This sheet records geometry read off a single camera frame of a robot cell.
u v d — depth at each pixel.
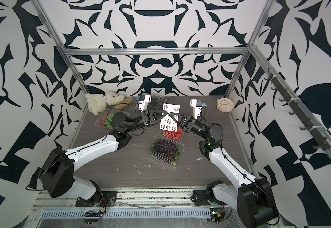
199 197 0.74
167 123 0.62
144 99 0.63
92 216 0.73
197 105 0.59
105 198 0.73
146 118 0.59
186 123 0.59
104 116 1.01
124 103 1.11
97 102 1.04
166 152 0.84
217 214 0.71
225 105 1.12
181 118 0.60
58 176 0.42
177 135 0.89
